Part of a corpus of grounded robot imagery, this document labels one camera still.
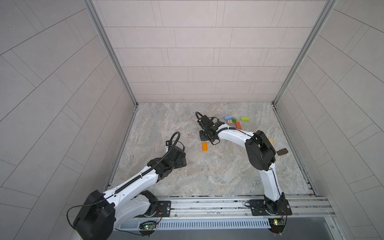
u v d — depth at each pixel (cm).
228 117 108
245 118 108
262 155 53
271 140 95
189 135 96
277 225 68
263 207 71
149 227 64
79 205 38
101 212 38
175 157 63
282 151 91
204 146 93
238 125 102
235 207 72
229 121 105
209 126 74
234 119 105
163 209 71
